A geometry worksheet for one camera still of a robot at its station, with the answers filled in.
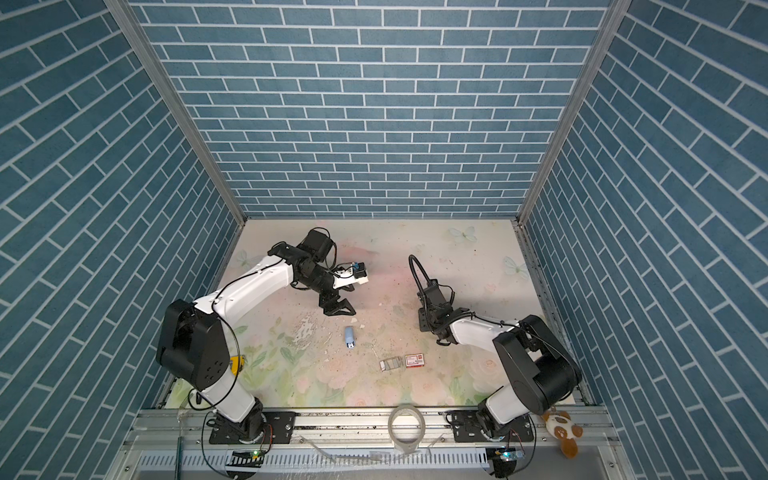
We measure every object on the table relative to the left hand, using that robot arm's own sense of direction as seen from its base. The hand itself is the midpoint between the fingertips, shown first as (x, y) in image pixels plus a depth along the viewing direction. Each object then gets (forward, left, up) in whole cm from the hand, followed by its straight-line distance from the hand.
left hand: (351, 296), depth 84 cm
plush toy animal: (-32, -52, -8) cm, 62 cm away
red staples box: (-14, -18, -12) cm, 26 cm away
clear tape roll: (-35, -15, -12) cm, 40 cm away
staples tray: (-15, -11, -13) cm, 22 cm away
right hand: (+1, -23, -12) cm, 26 cm away
